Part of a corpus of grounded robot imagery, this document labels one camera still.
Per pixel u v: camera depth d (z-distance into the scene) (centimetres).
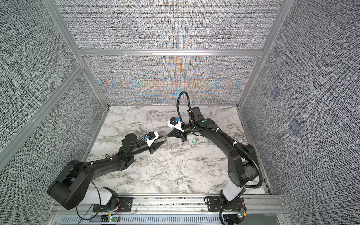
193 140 98
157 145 74
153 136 68
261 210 73
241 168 45
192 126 66
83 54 88
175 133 72
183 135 70
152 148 73
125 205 73
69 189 43
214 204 73
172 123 66
